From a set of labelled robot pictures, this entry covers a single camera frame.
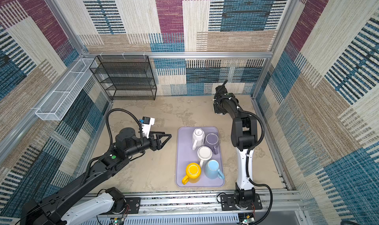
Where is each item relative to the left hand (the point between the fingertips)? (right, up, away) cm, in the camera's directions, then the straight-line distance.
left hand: (168, 133), depth 70 cm
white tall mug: (+15, -5, +17) cm, 23 cm away
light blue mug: (+21, -20, +6) cm, 29 cm away
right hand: (+32, +11, +32) cm, 46 cm away
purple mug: (+23, -6, +17) cm, 29 cm away
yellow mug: (+12, -20, +4) cm, 24 cm away
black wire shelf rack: (-37, +35, +39) cm, 64 cm away
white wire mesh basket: (-54, +12, 0) cm, 55 cm away
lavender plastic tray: (+7, -16, +19) cm, 25 cm away
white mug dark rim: (+18, -13, +13) cm, 26 cm away
